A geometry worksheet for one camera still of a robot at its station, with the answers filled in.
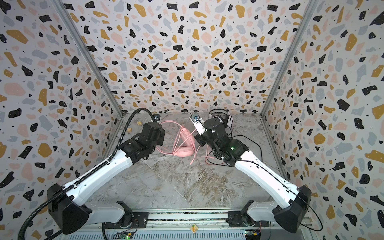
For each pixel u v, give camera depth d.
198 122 0.57
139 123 1.14
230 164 0.49
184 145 0.72
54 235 0.42
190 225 0.73
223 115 1.20
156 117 0.65
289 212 0.37
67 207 0.37
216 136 0.49
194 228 0.71
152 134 0.57
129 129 1.10
